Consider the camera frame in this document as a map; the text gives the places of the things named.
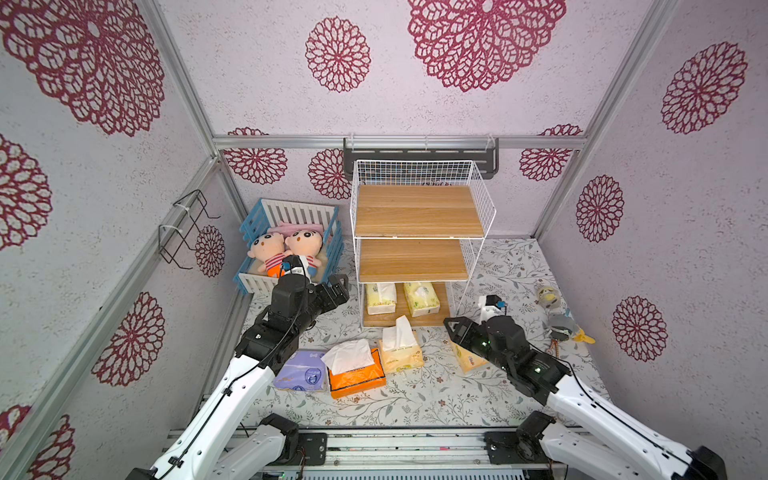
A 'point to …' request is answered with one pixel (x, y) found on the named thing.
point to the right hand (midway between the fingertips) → (450, 326)
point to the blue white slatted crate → (295, 215)
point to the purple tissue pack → (303, 370)
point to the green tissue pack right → (421, 298)
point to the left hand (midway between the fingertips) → (333, 284)
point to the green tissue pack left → (381, 298)
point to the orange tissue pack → (353, 367)
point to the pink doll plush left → (270, 248)
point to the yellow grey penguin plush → (548, 297)
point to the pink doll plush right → (306, 243)
